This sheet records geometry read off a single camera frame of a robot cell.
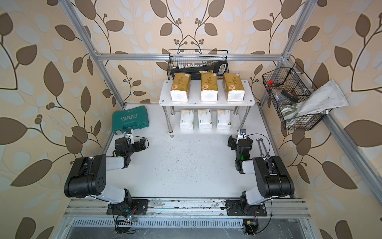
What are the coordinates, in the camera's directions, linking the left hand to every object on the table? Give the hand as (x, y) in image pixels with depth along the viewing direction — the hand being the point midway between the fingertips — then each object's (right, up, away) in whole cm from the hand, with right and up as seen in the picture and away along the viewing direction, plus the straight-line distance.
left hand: (137, 138), depth 95 cm
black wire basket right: (+91, +31, -10) cm, 97 cm away
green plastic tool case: (-8, +13, +11) cm, 18 cm away
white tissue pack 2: (+44, +12, +2) cm, 45 cm away
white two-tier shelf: (+68, +12, +10) cm, 69 cm away
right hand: (+66, +1, -1) cm, 66 cm away
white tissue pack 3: (+56, +11, 0) cm, 57 cm away
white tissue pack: (+32, +12, +3) cm, 34 cm away
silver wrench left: (+80, -2, +4) cm, 80 cm away
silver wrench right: (+83, -10, -3) cm, 83 cm away
